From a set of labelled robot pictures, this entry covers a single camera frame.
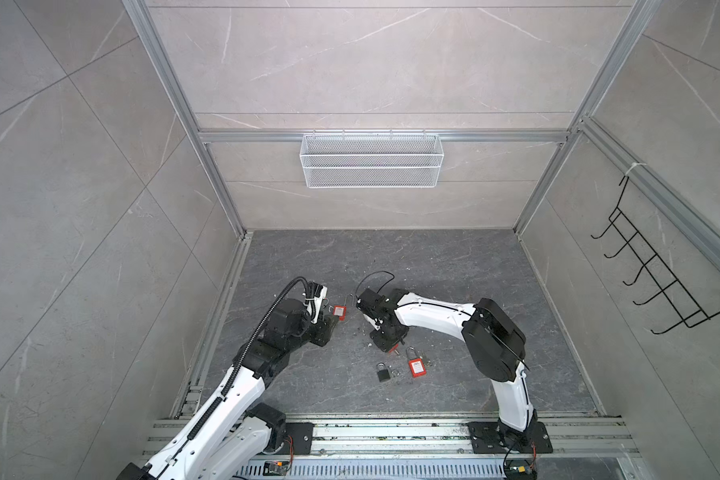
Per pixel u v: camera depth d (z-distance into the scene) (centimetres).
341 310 95
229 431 47
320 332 68
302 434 73
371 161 101
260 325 57
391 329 76
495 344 53
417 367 84
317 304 68
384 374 84
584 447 74
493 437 73
